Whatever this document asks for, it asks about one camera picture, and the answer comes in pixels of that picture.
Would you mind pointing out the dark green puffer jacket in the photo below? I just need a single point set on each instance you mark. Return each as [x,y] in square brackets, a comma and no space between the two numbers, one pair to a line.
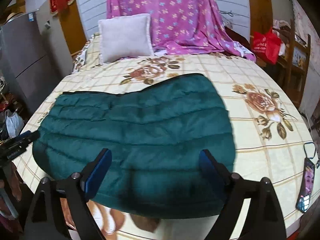
[155,136]

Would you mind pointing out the cream floral plaid bed sheet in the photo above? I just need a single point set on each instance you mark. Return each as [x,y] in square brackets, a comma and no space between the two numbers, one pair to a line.
[269,132]

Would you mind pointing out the red shopping bag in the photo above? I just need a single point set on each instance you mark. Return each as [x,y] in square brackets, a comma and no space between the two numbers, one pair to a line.
[266,46]

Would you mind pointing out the wooden shelf chair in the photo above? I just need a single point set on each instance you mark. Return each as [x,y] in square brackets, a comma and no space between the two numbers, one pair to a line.
[294,63]

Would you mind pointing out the white square pillow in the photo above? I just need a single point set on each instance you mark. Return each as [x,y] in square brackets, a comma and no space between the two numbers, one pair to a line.
[125,36]

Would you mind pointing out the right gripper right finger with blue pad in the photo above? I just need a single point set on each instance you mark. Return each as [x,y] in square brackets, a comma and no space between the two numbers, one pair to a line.
[216,173]

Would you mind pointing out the purple floral blanket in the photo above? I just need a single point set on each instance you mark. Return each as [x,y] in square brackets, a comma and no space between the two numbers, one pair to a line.
[182,26]

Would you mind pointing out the clutter pile of bags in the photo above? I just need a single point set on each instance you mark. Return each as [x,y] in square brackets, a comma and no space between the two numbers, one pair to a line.
[11,122]

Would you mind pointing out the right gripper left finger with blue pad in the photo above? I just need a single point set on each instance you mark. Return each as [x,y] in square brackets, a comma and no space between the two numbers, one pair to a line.
[95,172]

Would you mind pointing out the grey refrigerator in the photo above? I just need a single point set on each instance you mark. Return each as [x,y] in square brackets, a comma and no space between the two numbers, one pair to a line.
[25,63]

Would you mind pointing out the smartphone with lanyard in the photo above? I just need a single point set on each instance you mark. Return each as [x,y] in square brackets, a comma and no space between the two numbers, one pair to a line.
[306,188]

